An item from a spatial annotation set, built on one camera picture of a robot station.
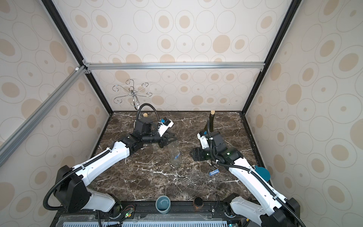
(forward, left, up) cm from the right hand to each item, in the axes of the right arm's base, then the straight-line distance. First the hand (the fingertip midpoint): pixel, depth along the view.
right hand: (200, 151), depth 77 cm
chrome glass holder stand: (+31, +42, +16) cm, 55 cm away
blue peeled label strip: (-4, -10, -18) cm, 21 cm away
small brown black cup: (-24, +1, -8) cm, 25 cm away
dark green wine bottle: (+14, -6, +12) cm, 20 cm away
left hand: (+3, +12, +8) cm, 15 cm away
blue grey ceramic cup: (-23, +19, -17) cm, 35 cm away
